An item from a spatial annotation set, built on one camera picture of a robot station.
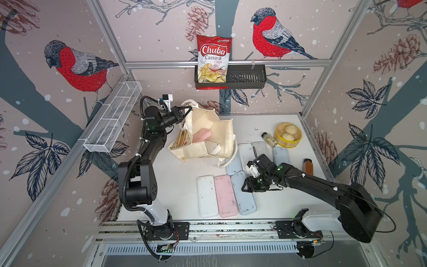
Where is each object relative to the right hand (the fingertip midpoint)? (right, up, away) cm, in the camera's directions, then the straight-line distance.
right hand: (246, 188), depth 81 cm
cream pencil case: (+12, +18, +20) cm, 30 cm away
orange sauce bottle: (+38, +8, +13) cm, 41 cm away
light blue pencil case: (-4, +8, +12) cm, 15 cm away
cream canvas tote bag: (-12, +28, +19) cm, 36 cm away
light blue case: (0, -6, -2) cm, 6 cm away
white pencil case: (-19, -6, +1) cm, 20 cm away
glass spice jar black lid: (+19, +23, +22) cm, 37 cm away
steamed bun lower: (+30, +25, +20) cm, 44 cm away
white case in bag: (-17, +19, +10) cm, 27 cm away
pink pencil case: (-10, -4, +1) cm, 11 cm away
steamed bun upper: (+33, +30, +23) cm, 50 cm away
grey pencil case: (+24, +14, +18) cm, 33 cm away
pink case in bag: (-24, +26, +21) cm, 41 cm away
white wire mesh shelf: (-65, +35, -3) cm, 74 cm away
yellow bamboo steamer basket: (+28, +29, +29) cm, 50 cm away
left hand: (-25, +41, -3) cm, 48 cm away
